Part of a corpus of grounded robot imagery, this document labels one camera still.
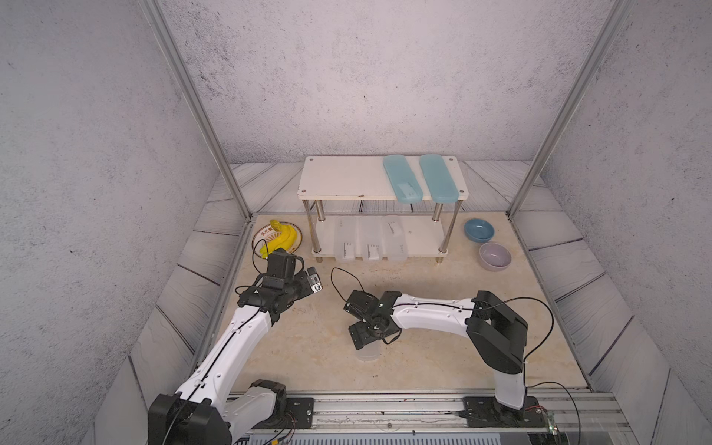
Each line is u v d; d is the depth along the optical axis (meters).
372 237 1.05
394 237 1.05
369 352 0.84
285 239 1.06
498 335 0.47
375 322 0.63
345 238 1.05
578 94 0.85
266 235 1.14
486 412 0.73
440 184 0.83
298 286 0.72
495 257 1.03
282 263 0.62
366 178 0.84
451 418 0.73
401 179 0.83
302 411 0.73
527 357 0.51
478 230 1.11
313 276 0.74
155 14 0.70
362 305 0.68
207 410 0.39
